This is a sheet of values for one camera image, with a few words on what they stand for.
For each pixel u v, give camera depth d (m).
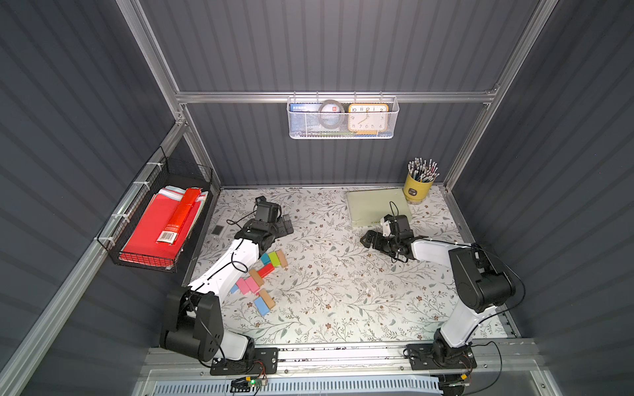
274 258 0.95
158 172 0.77
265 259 0.95
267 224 0.66
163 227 0.71
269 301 0.85
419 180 1.02
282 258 0.96
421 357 0.74
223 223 1.08
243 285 0.89
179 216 0.72
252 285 0.89
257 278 0.91
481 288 0.48
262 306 0.84
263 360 0.74
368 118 0.88
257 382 0.69
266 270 0.92
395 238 0.80
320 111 0.85
